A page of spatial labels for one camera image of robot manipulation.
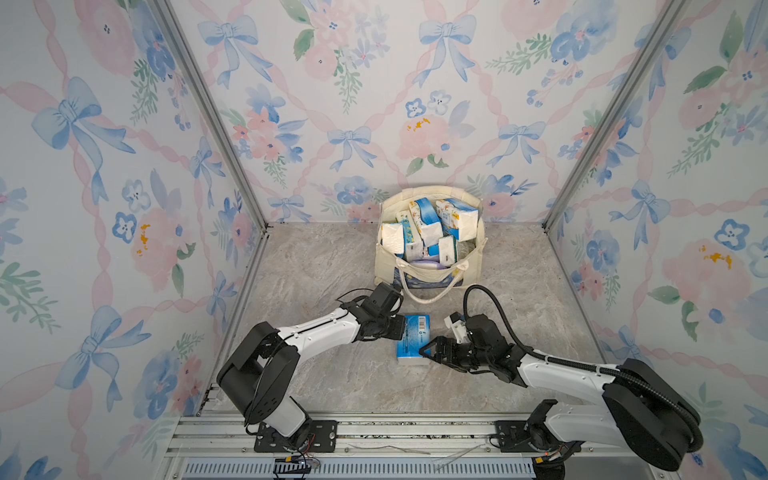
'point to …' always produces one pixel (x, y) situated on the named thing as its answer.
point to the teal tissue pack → (407, 233)
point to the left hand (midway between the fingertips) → (405, 327)
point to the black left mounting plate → (321, 438)
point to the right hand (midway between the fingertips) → (429, 355)
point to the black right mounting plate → (513, 437)
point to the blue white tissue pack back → (392, 237)
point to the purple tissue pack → (428, 263)
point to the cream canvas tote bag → (425, 283)
